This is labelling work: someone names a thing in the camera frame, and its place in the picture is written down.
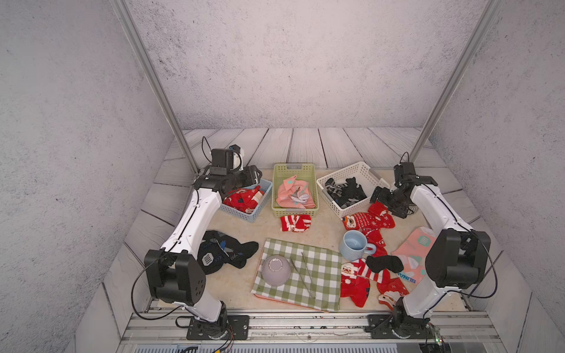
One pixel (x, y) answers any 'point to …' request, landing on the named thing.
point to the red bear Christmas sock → (243, 199)
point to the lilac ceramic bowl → (276, 270)
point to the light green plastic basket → (304, 171)
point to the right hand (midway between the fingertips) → (382, 203)
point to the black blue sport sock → (337, 192)
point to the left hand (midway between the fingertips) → (259, 173)
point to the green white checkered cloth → (315, 276)
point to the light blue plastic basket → (266, 185)
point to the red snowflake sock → (371, 222)
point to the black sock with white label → (211, 257)
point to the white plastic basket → (365, 176)
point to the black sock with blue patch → (231, 251)
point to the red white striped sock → (297, 223)
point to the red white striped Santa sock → (351, 279)
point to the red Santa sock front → (392, 290)
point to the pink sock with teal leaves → (293, 193)
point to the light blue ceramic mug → (354, 245)
